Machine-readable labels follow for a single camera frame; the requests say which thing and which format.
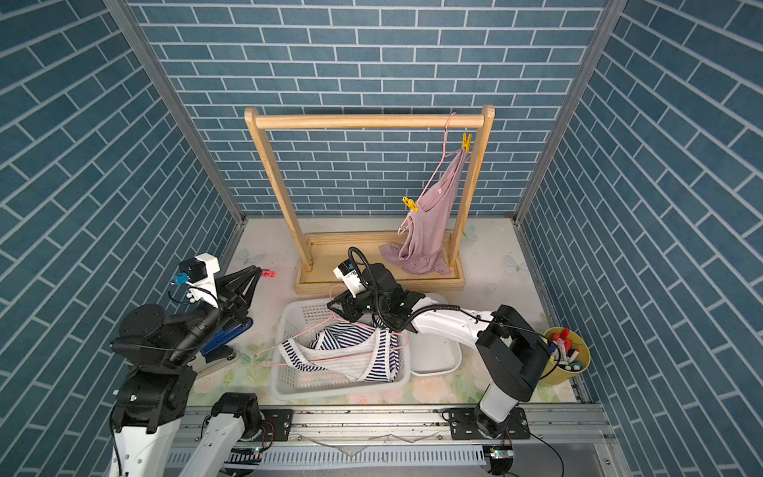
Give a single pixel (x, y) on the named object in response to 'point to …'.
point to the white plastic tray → (431, 355)
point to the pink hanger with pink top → (445, 163)
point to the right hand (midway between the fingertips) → (334, 304)
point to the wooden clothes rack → (319, 254)
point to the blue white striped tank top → (346, 339)
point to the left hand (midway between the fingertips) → (267, 271)
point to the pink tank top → (424, 246)
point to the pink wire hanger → (331, 319)
